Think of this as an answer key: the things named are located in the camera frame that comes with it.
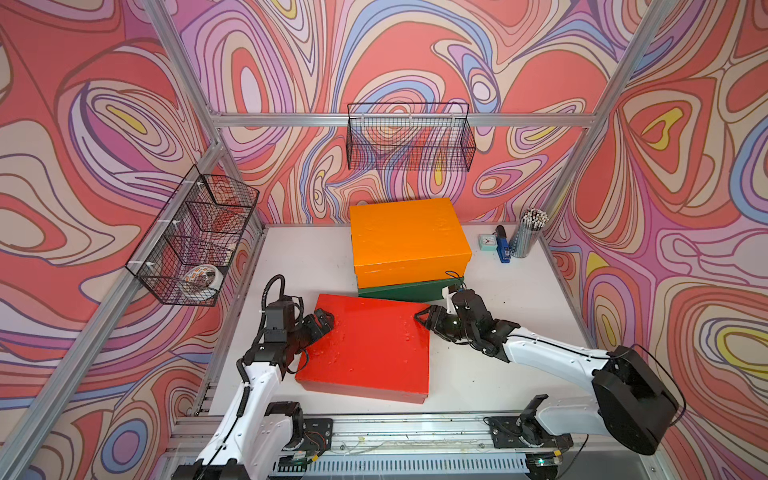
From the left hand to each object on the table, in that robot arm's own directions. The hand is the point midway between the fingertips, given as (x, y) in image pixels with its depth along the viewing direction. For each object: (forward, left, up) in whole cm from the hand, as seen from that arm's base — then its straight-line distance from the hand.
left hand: (326, 324), depth 83 cm
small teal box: (+37, -55, -6) cm, 67 cm away
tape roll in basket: (+1, +27, +19) cm, 33 cm away
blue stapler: (+35, -60, -5) cm, 70 cm away
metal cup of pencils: (+32, -65, +9) cm, 73 cm away
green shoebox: (+9, -26, +3) cm, 28 cm away
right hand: (-1, -27, -1) cm, 27 cm away
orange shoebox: (+21, -22, +12) cm, 33 cm away
